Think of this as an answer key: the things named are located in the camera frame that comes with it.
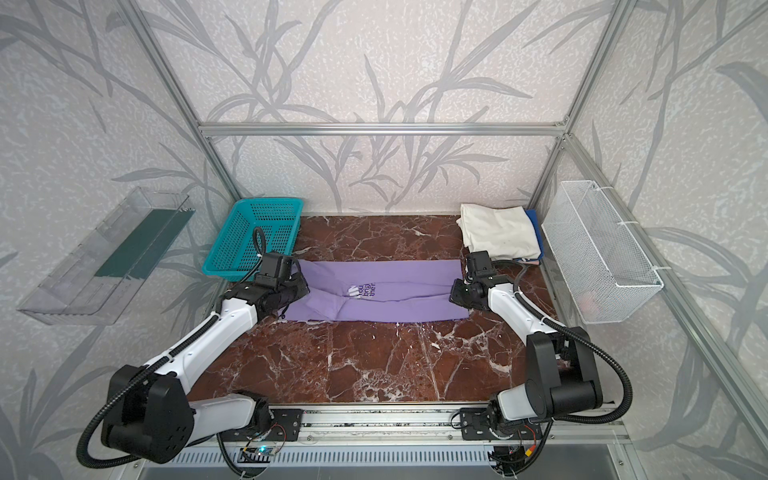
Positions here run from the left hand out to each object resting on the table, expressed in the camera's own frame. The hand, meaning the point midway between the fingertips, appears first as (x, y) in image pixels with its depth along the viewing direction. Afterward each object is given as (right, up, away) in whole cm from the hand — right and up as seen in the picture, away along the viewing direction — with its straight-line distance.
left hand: (308, 275), depth 87 cm
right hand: (+44, -4, +5) cm, 45 cm away
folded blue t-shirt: (+77, +19, +25) cm, 84 cm away
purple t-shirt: (+21, -7, +13) cm, 26 cm away
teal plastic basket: (-33, +14, +27) cm, 45 cm away
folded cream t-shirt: (+63, +13, +17) cm, 66 cm away
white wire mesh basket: (+70, +3, -25) cm, 74 cm away
